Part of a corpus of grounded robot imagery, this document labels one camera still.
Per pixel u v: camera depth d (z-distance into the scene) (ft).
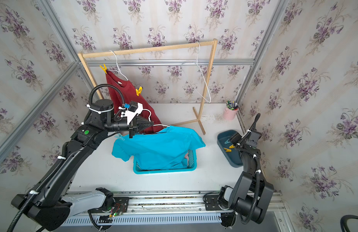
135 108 1.65
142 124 1.85
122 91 2.41
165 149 2.31
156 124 2.04
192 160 2.65
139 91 2.13
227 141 3.14
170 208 2.40
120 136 2.12
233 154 3.05
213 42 2.17
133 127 1.72
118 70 3.32
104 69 2.60
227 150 3.03
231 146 3.07
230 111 3.41
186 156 2.89
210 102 4.01
